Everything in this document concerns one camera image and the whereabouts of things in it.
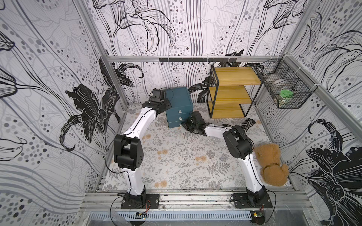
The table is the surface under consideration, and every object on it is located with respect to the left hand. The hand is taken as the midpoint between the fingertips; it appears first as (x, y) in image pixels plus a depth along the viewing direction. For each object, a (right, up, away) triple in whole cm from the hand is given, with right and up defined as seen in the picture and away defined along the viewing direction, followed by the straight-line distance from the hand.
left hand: (168, 106), depth 91 cm
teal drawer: (+2, -8, +4) cm, 9 cm away
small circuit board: (-11, -59, -19) cm, 63 cm away
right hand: (+9, -10, +11) cm, 18 cm away
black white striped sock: (+58, -12, +12) cm, 60 cm away
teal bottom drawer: (+4, -12, +8) cm, 15 cm away
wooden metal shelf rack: (+40, +11, +8) cm, 43 cm away
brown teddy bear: (+59, -30, -12) cm, 67 cm away
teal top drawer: (+7, -3, -1) cm, 8 cm away
